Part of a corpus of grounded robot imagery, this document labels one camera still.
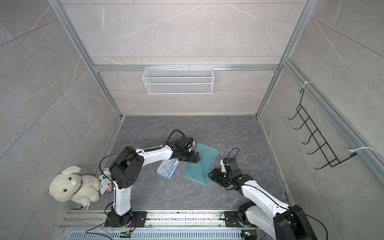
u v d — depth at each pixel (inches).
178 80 39.6
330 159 23.2
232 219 28.7
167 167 35.5
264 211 19.4
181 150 30.0
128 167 20.1
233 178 25.8
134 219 28.7
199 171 35.4
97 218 29.4
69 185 26.6
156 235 27.5
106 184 32.2
